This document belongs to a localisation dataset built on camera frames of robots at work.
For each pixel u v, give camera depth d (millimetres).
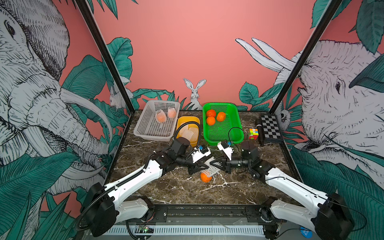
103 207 385
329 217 398
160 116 1074
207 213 762
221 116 1104
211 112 1115
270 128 1072
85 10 701
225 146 651
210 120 1078
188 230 701
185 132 1009
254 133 1012
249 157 603
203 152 634
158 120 1082
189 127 1070
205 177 766
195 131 1033
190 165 646
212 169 716
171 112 1104
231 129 1084
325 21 731
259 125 1086
